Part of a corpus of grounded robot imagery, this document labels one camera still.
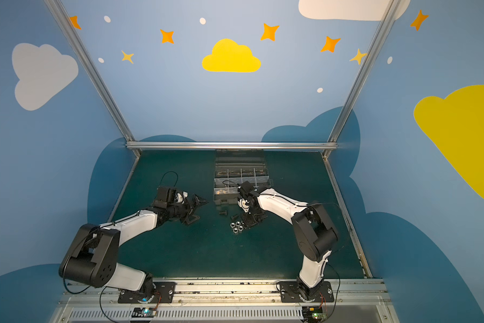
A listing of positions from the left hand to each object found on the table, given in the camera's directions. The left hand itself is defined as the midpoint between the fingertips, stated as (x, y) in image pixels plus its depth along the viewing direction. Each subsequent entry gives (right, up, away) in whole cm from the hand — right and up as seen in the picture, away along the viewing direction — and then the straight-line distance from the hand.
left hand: (208, 207), depth 88 cm
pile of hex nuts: (+13, -9, +3) cm, 16 cm away
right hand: (+20, -7, +2) cm, 21 cm away
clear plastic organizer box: (+10, +19, +28) cm, 35 cm away
